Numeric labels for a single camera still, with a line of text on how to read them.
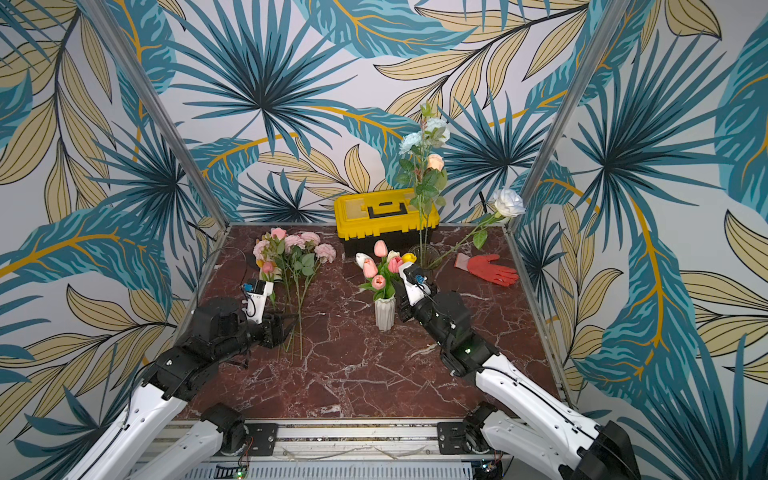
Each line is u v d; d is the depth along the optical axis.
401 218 1.00
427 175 0.77
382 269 0.73
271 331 0.62
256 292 0.61
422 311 0.62
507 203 0.65
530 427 0.47
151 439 0.46
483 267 1.09
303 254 1.03
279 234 1.05
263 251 1.03
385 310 0.82
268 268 1.01
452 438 0.73
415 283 0.59
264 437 0.74
